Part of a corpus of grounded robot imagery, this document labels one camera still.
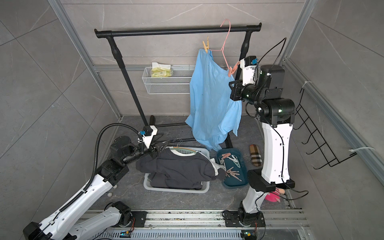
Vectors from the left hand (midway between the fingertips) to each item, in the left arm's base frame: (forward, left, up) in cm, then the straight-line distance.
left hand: (166, 135), depth 66 cm
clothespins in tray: (-5, -34, -32) cm, 47 cm away
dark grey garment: (-9, +2, -18) cm, 20 cm away
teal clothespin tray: (-10, -34, -35) cm, 50 cm away
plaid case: (+1, -52, -30) cm, 60 cm away
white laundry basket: (+6, -5, -26) cm, 27 cm away
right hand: (+11, -29, +19) cm, 36 cm away
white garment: (-6, -25, -22) cm, 34 cm away
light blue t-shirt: (+16, -24, +2) cm, 29 cm away
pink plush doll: (-28, -39, +1) cm, 48 cm away
